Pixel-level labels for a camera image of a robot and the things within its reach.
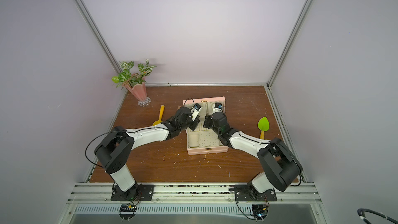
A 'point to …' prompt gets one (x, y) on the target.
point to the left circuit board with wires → (127, 211)
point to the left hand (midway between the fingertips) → (200, 115)
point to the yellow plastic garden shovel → (161, 114)
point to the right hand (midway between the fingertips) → (207, 112)
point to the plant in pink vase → (136, 82)
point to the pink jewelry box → (201, 140)
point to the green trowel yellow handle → (263, 125)
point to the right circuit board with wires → (259, 211)
